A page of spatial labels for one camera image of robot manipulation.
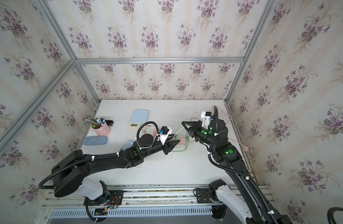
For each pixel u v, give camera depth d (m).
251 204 0.40
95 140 0.93
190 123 0.64
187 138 0.93
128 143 0.93
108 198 0.71
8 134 0.55
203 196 0.73
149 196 0.75
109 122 1.01
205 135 0.56
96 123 0.93
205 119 0.63
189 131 0.58
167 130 0.64
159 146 0.66
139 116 1.05
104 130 0.91
